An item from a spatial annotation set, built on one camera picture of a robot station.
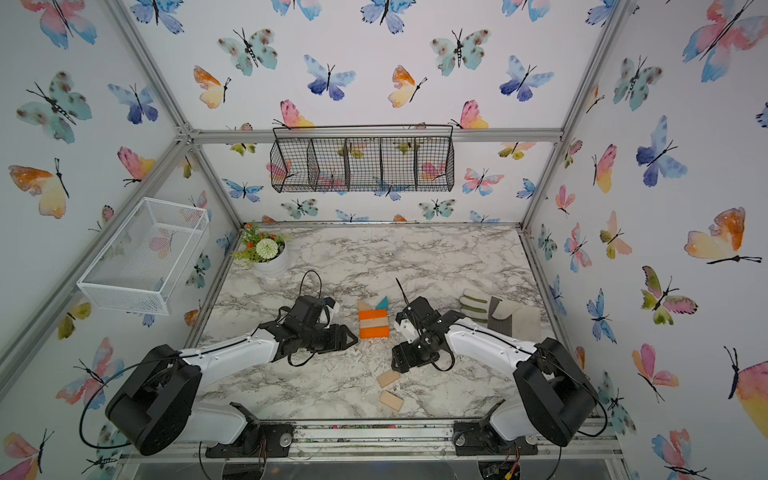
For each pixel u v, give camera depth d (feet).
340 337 2.53
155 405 1.38
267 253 3.00
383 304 3.22
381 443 2.44
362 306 3.17
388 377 2.77
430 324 2.15
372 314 3.21
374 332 2.99
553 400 1.39
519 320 3.15
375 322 3.08
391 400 2.65
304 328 2.30
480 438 2.39
